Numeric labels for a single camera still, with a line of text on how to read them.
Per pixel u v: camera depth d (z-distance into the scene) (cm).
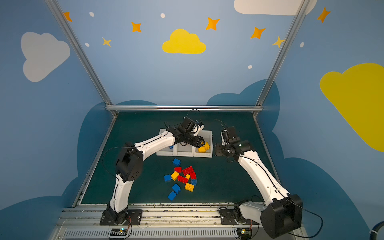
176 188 82
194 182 84
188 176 88
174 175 86
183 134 71
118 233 73
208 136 104
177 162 93
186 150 100
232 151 56
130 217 73
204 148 98
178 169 91
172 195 80
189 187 84
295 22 75
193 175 88
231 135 62
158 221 74
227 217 74
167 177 87
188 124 73
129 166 53
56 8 69
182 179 86
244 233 73
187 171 89
